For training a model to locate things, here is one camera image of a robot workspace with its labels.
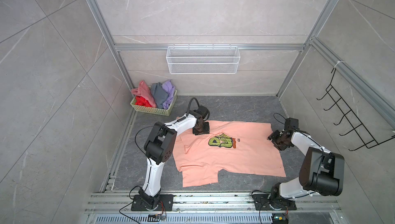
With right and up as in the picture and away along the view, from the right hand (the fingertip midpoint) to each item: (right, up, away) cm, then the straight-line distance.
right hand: (270, 138), depth 93 cm
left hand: (-39, +5, +4) cm, 40 cm away
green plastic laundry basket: (-67, +16, +11) cm, 70 cm away
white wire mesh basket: (-41, +51, +8) cm, 66 cm away
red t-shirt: (-83, +23, +6) cm, 86 cm away
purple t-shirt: (-66, +33, +14) cm, 75 cm away
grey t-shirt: (-73, +29, +15) cm, 80 cm away
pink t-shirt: (-83, +30, +12) cm, 89 cm away
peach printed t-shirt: (-19, -5, 0) cm, 20 cm away
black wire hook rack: (+24, +8, -26) cm, 37 cm away
